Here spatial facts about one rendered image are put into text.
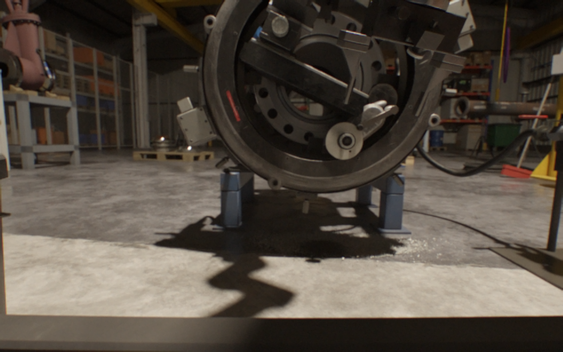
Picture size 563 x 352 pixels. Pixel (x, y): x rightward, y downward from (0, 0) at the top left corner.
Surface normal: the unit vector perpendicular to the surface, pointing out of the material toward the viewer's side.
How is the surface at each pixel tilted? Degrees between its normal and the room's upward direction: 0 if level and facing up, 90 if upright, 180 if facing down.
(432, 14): 114
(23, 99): 90
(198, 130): 90
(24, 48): 88
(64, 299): 0
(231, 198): 90
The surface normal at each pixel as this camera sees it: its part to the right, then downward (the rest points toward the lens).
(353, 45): 0.11, 0.51
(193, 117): -0.04, 0.12
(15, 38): 0.98, -0.09
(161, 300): 0.01, -0.99
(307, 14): -0.17, 0.72
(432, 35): 0.04, 0.79
